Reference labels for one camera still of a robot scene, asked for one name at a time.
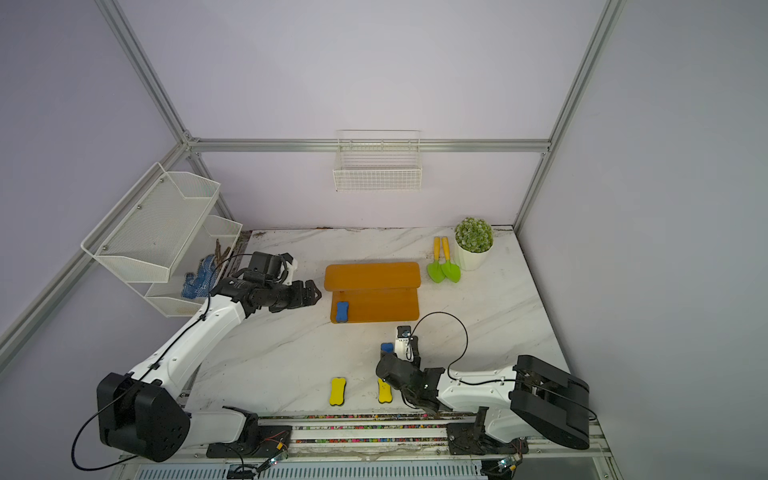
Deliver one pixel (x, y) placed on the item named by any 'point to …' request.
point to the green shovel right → (451, 271)
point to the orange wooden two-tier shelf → (375, 292)
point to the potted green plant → (473, 244)
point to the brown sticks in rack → (218, 256)
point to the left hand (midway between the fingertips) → (306, 300)
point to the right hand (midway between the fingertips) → (391, 356)
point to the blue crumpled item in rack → (200, 285)
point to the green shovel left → (435, 269)
